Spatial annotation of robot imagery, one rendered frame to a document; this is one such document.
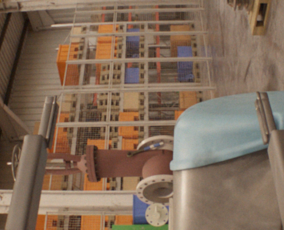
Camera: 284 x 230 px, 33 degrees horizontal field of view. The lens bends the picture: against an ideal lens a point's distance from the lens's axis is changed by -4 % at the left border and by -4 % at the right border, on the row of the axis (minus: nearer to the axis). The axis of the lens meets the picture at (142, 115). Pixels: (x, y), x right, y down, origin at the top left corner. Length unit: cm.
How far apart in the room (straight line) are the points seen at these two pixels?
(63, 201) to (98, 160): 394
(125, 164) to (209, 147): 458
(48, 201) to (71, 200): 42
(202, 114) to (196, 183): 4
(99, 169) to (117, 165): 19
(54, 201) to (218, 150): 848
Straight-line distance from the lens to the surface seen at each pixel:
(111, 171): 496
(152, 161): 479
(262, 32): 568
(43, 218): 1173
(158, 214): 460
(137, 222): 804
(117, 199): 863
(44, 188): 1224
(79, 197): 873
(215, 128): 30
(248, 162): 30
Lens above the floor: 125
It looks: 2 degrees up
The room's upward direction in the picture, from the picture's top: 91 degrees counter-clockwise
